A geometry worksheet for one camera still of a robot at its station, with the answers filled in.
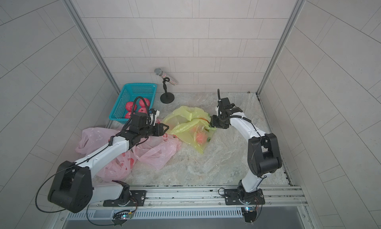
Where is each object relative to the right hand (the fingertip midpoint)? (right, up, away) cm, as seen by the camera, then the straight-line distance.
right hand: (213, 122), depth 90 cm
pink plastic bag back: (-31, -15, -11) cm, 36 cm away
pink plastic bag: (-66, -7, -12) cm, 68 cm away
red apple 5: (-8, -8, -8) cm, 13 cm away
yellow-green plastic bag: (-13, 0, -9) cm, 16 cm away
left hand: (-27, -1, -6) cm, 27 cm away
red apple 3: (-46, +8, +7) cm, 47 cm away
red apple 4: (-56, +4, +6) cm, 56 cm away
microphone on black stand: (-34, +17, +22) cm, 43 cm away
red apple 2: (-49, +12, +12) cm, 52 cm away
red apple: (-58, +10, +12) cm, 60 cm away
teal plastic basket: (-60, +20, +22) cm, 67 cm away
